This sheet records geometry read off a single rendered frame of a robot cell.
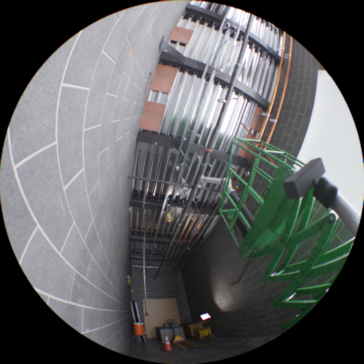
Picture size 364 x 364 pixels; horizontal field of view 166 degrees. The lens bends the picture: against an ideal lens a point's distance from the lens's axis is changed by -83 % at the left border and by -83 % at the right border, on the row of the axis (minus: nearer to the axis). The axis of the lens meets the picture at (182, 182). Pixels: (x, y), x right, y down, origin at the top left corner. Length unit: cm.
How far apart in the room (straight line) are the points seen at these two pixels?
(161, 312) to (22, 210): 768
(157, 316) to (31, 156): 777
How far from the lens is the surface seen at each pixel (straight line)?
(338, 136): 319
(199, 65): 294
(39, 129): 46
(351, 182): 295
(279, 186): 137
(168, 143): 270
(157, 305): 783
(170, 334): 671
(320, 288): 209
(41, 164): 48
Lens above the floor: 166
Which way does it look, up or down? 57 degrees up
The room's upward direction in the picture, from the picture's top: 18 degrees counter-clockwise
